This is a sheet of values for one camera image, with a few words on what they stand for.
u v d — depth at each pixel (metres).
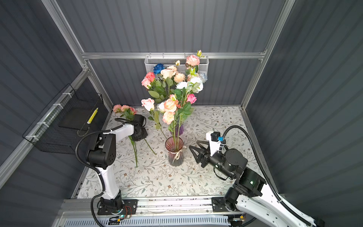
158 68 0.78
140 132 0.85
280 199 0.44
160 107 0.68
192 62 0.73
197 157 0.55
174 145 0.77
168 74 0.74
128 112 1.12
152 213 0.72
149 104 0.63
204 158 0.52
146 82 0.75
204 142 0.60
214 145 0.52
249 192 0.45
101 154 0.53
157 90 0.84
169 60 0.89
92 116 0.78
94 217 0.68
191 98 0.67
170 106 0.63
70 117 0.76
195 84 0.65
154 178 0.84
